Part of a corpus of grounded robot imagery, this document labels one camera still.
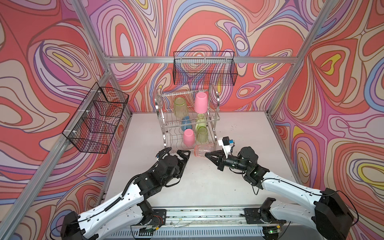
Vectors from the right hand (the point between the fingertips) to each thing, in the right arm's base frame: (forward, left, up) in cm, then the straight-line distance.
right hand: (206, 158), depth 72 cm
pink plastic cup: (+25, +1, +13) cm, 28 cm away
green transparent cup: (+24, +12, +11) cm, 29 cm away
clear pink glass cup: (+6, +3, -2) cm, 6 cm away
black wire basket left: (+18, +59, +6) cm, 62 cm away
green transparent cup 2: (+21, 0, -9) cm, 23 cm away
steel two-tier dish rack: (+28, +20, -16) cm, 38 cm away
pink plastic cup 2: (+18, +9, -7) cm, 21 cm away
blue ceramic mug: (+28, +10, -6) cm, 31 cm away
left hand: (+1, +7, 0) cm, 7 cm away
